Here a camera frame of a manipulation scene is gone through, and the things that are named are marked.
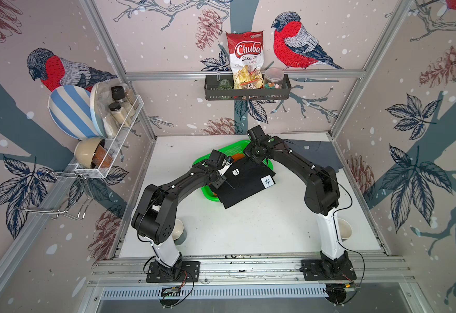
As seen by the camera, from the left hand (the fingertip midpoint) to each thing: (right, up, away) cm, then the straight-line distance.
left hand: (219, 171), depth 94 cm
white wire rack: (-39, +20, -16) cm, 46 cm away
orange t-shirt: (+9, +7, +11) cm, 16 cm away
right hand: (+12, +9, +2) cm, 15 cm away
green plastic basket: (+2, +9, -18) cm, 20 cm away
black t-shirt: (+12, -2, -5) cm, 13 cm away
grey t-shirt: (+58, +9, +18) cm, 62 cm away
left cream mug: (-14, -22, -21) cm, 33 cm away
